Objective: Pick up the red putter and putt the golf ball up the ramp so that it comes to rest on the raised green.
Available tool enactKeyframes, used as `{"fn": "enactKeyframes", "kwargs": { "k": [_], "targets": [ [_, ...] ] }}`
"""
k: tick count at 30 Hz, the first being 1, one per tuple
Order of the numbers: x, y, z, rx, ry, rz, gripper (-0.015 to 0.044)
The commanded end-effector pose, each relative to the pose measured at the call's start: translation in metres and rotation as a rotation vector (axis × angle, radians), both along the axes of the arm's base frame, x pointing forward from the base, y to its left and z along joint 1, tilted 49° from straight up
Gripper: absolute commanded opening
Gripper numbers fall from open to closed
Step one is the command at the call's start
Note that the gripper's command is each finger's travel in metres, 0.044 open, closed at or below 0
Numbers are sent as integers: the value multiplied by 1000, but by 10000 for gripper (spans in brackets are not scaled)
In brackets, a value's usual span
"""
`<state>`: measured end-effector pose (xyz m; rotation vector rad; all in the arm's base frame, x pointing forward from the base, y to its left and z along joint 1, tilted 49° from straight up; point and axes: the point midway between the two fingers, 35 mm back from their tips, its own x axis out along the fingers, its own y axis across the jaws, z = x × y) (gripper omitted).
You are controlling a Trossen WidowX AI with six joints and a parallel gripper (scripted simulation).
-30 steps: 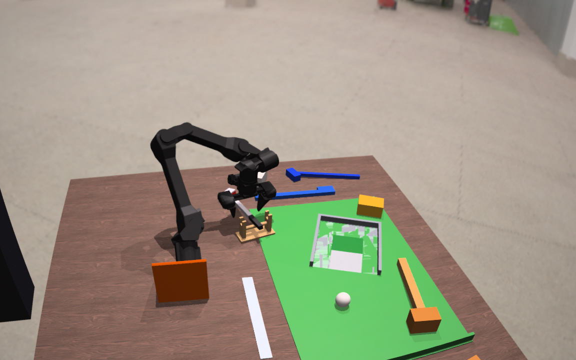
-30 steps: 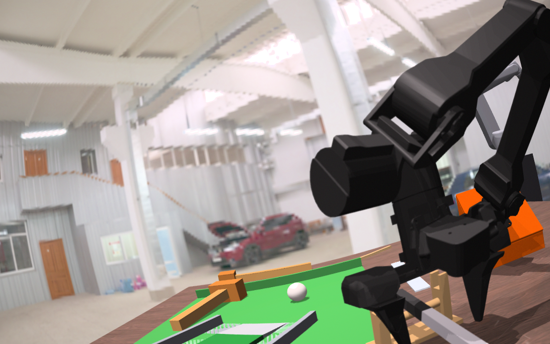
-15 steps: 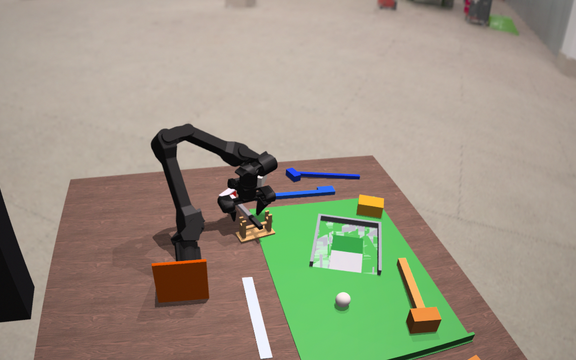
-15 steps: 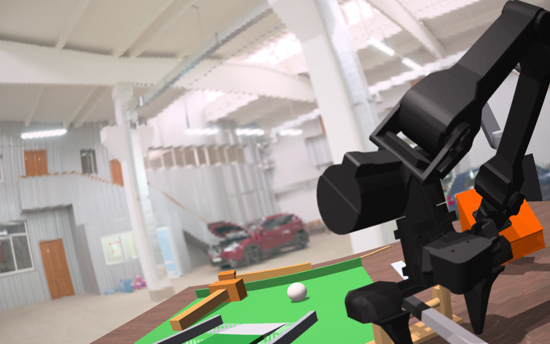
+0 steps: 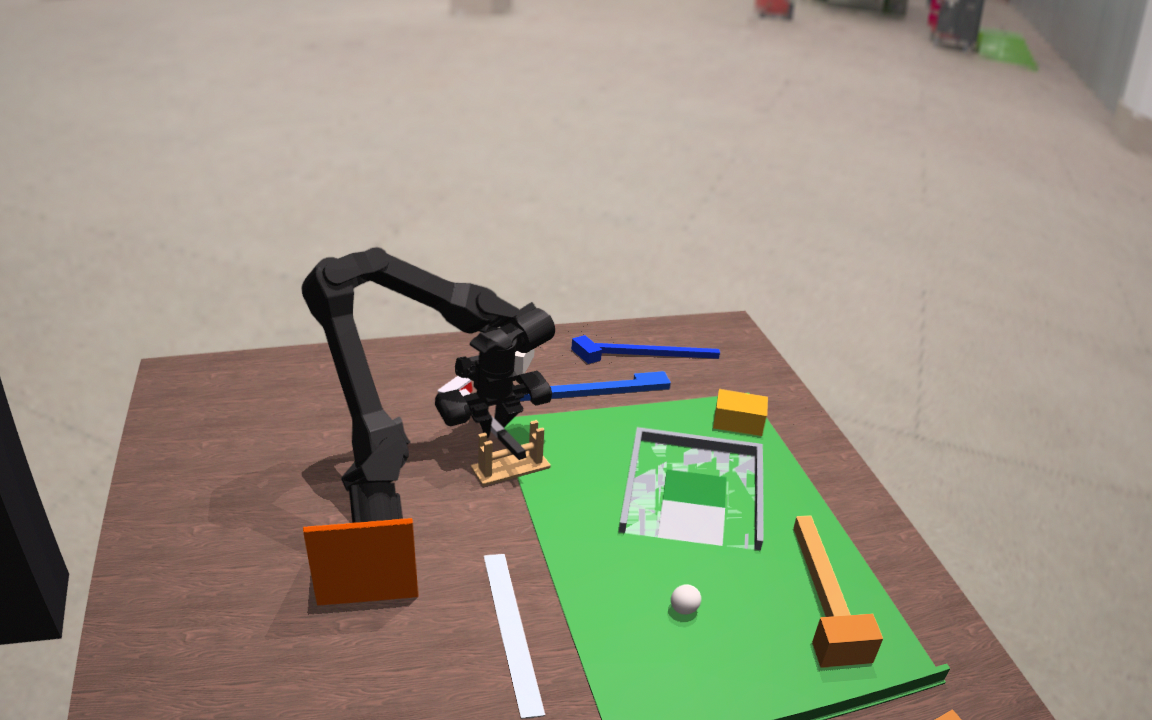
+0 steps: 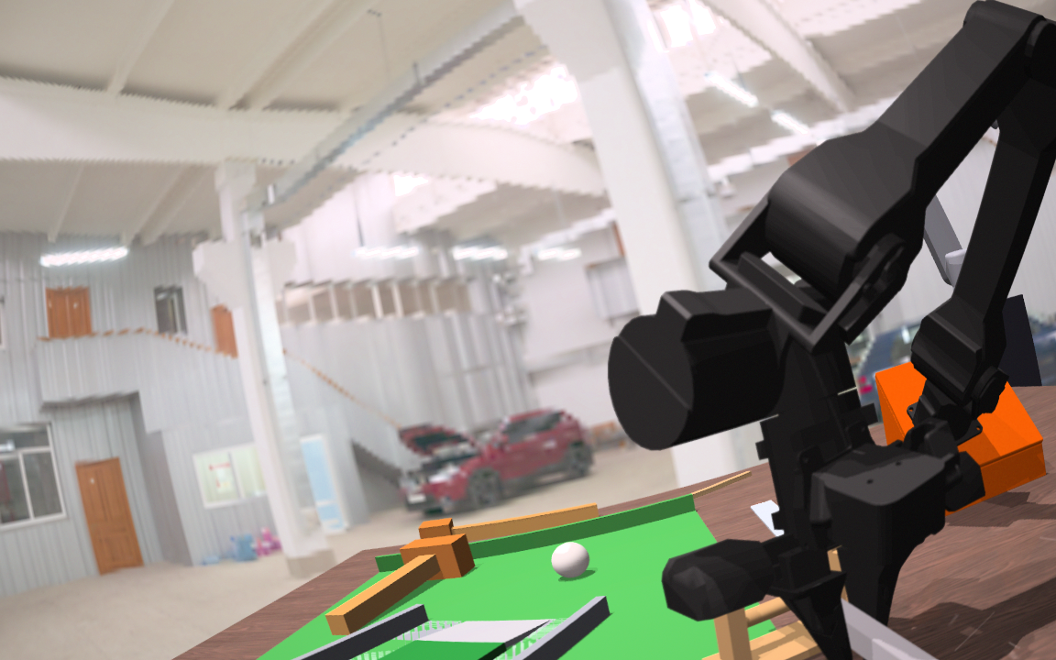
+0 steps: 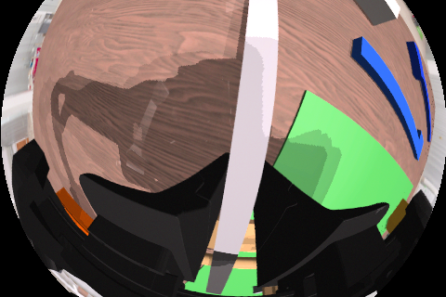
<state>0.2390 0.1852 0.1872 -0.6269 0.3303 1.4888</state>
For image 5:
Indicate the white flat bar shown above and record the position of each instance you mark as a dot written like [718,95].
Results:
[519,661]

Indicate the green putting mat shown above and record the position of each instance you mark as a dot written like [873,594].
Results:
[747,650]

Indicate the white ball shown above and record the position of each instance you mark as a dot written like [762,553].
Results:
[685,599]

